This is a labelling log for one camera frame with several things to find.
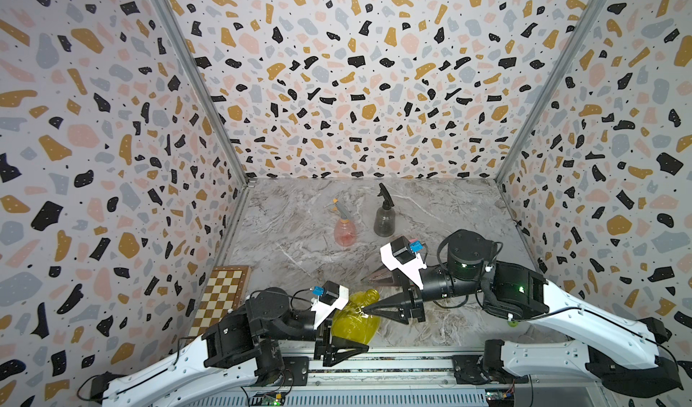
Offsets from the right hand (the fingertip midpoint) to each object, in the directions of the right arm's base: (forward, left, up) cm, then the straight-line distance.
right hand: (369, 296), depth 47 cm
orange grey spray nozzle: (+37, +9, -24) cm, 45 cm away
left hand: (-3, 0, -10) cm, 11 cm away
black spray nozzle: (+41, -5, -21) cm, 47 cm away
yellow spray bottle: (-1, +3, -12) cm, 13 cm away
